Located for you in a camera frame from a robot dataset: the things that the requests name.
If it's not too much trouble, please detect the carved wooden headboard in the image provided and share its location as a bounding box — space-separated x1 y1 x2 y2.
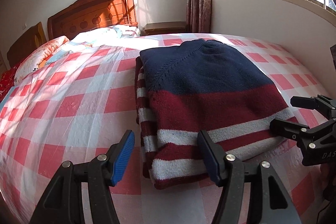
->
47 0 138 40

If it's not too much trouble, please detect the pink floral pillow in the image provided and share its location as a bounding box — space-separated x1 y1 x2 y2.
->
14 36 70 86

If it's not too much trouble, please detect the floral folded quilt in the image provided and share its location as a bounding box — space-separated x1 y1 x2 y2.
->
45 24 141 65

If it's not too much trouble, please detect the pink checkered bed sheet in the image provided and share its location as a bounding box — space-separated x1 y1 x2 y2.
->
1 34 327 223

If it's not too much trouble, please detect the striped red grey navy sweater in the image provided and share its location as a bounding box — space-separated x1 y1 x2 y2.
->
134 39 295 190

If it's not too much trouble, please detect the wooden nightstand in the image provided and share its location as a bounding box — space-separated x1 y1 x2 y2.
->
142 22 187 36

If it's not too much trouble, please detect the red floral bed sheet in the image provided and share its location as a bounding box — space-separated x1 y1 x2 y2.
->
0 63 20 102

